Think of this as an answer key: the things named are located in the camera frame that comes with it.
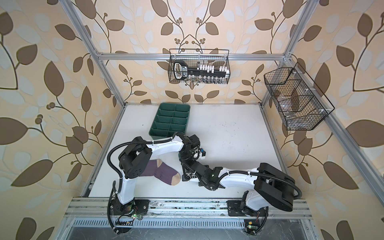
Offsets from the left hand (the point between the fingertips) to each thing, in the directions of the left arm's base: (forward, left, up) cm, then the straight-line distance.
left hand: (195, 172), depth 84 cm
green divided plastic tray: (+38, +20, +1) cm, 43 cm away
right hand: (+1, -3, -1) cm, 3 cm away
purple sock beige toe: (0, +19, -2) cm, 19 cm away
